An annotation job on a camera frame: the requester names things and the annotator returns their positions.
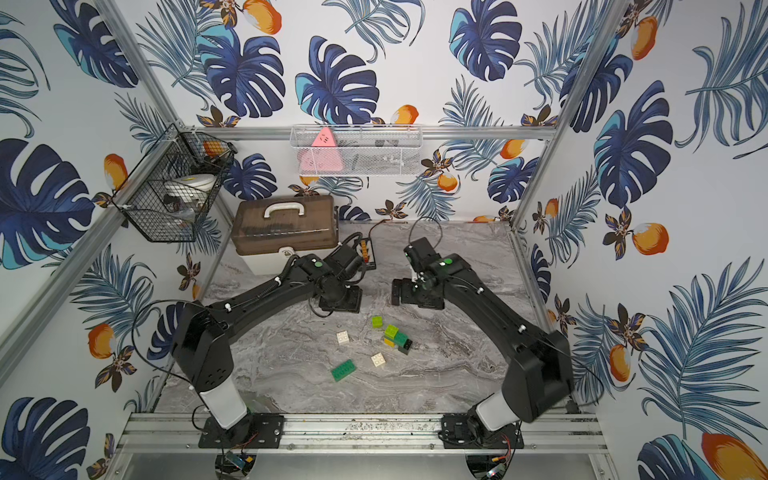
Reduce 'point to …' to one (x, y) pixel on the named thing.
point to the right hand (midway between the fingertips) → (411, 298)
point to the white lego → (342, 337)
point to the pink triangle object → (322, 156)
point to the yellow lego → (388, 342)
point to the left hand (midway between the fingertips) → (354, 302)
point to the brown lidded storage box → (267, 231)
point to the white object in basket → (192, 189)
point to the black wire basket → (166, 198)
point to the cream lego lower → (378, 359)
